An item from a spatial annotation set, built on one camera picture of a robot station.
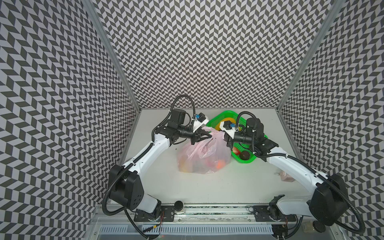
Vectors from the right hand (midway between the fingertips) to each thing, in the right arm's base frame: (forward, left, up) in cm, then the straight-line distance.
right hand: (214, 136), depth 73 cm
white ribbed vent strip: (-36, +14, -25) cm, 46 cm away
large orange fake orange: (-8, -4, -15) cm, 18 cm away
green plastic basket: (-7, -10, 0) cm, 12 cm away
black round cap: (-36, -43, -17) cm, 58 cm away
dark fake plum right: (0, -20, -22) cm, 29 cm away
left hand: (0, +2, 0) cm, 2 cm away
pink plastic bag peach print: (-8, +3, -5) cm, 10 cm away
